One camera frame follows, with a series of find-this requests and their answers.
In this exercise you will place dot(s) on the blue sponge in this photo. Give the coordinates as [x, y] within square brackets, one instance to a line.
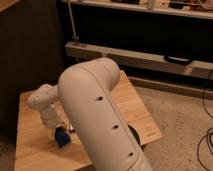
[61, 137]

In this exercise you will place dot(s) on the metal pole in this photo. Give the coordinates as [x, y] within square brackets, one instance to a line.
[75, 37]

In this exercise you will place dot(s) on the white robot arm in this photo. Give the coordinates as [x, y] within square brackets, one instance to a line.
[84, 92]

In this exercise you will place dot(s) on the green bowl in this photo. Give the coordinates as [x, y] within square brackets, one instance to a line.
[135, 134]

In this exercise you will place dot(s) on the upper shelf with items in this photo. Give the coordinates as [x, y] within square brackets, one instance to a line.
[150, 7]

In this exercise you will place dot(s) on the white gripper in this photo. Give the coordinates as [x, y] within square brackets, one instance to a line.
[52, 120]

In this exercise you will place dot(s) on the white tube with dark cap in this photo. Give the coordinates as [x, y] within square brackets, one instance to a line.
[71, 130]

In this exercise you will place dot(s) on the black handle on shelf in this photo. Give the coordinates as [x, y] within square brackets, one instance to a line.
[177, 61]

